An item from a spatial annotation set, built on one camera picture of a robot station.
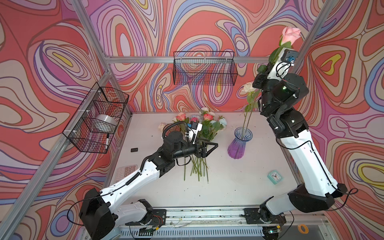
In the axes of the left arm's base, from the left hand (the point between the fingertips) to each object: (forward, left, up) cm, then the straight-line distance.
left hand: (214, 144), depth 65 cm
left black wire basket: (+11, +59, 0) cm, 60 cm away
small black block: (+16, +49, -31) cm, 60 cm away
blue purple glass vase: (+12, -17, -24) cm, 32 cm away
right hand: (+16, -18, +27) cm, 36 cm away
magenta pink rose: (+37, +8, -25) cm, 46 cm away
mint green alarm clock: (-4, -37, -29) cm, 47 cm away
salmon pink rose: (+39, +17, -24) cm, 49 cm away
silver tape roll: (+14, +53, +1) cm, 55 cm away
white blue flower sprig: (+32, -10, -21) cm, 40 cm away
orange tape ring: (-28, -43, -30) cm, 59 cm away
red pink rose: (+37, -1, -22) cm, 43 cm away
